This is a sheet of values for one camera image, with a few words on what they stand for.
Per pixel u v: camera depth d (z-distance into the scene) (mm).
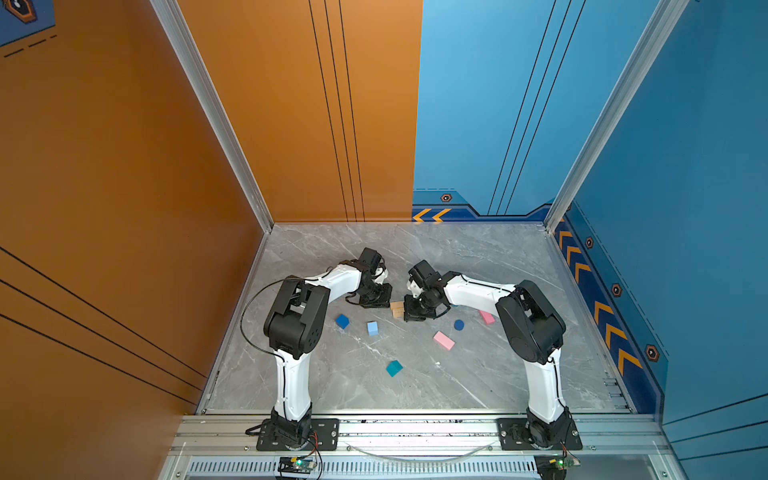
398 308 940
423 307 826
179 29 714
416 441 742
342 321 929
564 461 696
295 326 532
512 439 725
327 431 739
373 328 892
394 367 847
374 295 860
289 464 714
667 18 698
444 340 889
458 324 919
